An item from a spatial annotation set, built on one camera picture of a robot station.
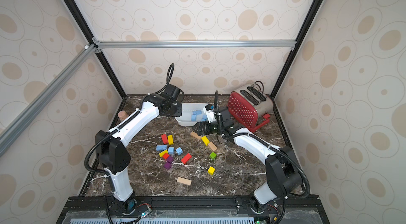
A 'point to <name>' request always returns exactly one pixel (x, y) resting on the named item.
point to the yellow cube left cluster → (162, 154)
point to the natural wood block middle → (212, 146)
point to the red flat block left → (164, 139)
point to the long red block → (186, 158)
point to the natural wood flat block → (184, 180)
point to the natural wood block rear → (195, 135)
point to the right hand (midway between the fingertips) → (205, 124)
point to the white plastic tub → (191, 113)
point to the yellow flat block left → (170, 139)
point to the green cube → (213, 155)
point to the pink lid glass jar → (122, 115)
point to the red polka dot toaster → (251, 105)
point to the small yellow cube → (211, 170)
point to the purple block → (167, 164)
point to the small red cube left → (165, 156)
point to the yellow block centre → (205, 140)
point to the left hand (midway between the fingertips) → (182, 110)
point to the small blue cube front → (204, 118)
